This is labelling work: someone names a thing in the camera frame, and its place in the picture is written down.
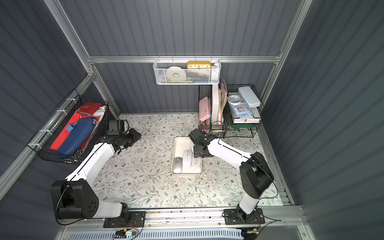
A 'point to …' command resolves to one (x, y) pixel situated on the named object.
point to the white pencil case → (250, 98)
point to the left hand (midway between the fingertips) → (140, 134)
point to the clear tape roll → (234, 99)
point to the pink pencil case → (204, 108)
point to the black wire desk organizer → (231, 110)
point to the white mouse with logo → (196, 162)
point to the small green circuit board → (124, 233)
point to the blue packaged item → (241, 108)
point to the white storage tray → (179, 144)
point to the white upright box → (215, 103)
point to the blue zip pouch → (79, 133)
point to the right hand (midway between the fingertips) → (205, 154)
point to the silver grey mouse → (177, 165)
